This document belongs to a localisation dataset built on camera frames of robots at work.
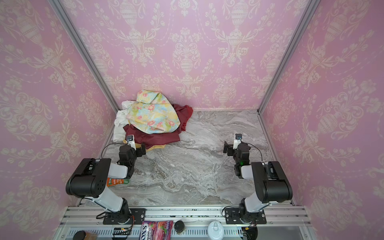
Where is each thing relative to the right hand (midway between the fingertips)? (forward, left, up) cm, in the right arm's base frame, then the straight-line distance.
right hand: (234, 141), depth 94 cm
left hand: (+2, +62, 0) cm, 62 cm away
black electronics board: (-44, +63, -10) cm, 77 cm away
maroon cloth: (+5, +59, 0) cm, 59 cm away
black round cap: (-46, -1, -10) cm, 47 cm away
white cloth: (+11, +77, -3) cm, 78 cm away
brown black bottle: (-45, +74, +4) cm, 87 cm away
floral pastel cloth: (+20, +52, +8) cm, 56 cm away
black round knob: (-44, +33, +3) cm, 55 cm away
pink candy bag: (-44, +44, -4) cm, 62 cm away
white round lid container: (-45, +17, -3) cm, 49 cm away
